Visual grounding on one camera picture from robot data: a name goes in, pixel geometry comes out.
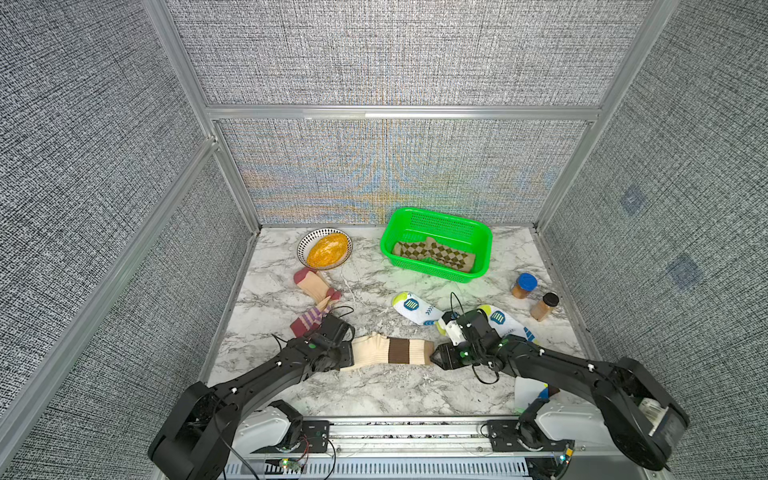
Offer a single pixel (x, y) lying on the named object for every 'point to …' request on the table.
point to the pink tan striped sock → (310, 282)
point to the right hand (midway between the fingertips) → (435, 349)
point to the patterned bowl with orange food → (325, 248)
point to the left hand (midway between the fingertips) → (350, 354)
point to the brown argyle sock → (460, 260)
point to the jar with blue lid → (526, 282)
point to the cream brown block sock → (372, 349)
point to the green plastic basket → (409, 224)
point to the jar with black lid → (540, 310)
